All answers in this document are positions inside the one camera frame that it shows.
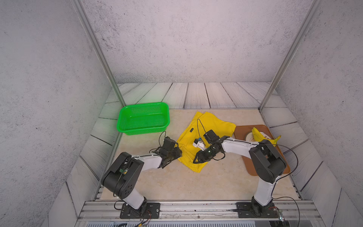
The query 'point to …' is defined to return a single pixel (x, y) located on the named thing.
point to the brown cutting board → (240, 132)
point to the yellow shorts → (202, 123)
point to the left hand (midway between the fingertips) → (182, 153)
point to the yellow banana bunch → (258, 136)
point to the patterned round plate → (249, 137)
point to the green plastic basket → (144, 118)
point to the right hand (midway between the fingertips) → (196, 162)
